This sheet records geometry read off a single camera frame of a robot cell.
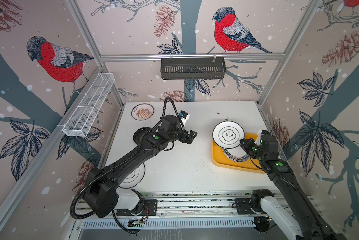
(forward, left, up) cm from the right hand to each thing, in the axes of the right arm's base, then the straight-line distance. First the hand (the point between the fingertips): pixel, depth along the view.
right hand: (238, 140), depth 79 cm
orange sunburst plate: (+34, +65, -15) cm, 75 cm away
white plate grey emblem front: (-17, +58, -16) cm, 62 cm away
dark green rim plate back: (-2, -1, -12) cm, 13 cm away
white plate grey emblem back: (+6, +4, -3) cm, 8 cm away
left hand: (+1, +26, +7) cm, 27 cm away
